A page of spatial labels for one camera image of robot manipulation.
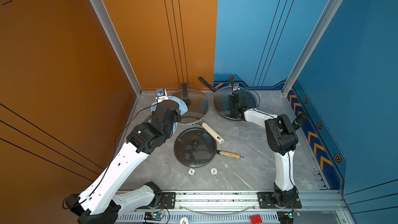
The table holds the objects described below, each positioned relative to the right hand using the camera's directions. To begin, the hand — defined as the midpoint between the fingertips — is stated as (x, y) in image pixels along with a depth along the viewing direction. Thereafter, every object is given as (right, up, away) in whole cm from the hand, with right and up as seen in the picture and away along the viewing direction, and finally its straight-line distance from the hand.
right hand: (236, 94), depth 103 cm
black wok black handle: (-13, +5, +10) cm, 17 cm away
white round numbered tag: (-30, -55, -39) cm, 74 cm away
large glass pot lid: (-26, -7, +8) cm, 28 cm away
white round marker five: (-28, -43, -20) cm, 55 cm away
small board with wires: (+18, -56, -33) cm, 68 cm away
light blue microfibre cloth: (-31, -8, -31) cm, 45 cm away
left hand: (-35, -7, -35) cm, 51 cm away
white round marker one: (-16, -43, -20) cm, 50 cm away
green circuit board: (-45, -58, -32) cm, 80 cm away
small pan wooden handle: (-7, -35, -18) cm, 39 cm away
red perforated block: (+2, -58, -35) cm, 68 cm away
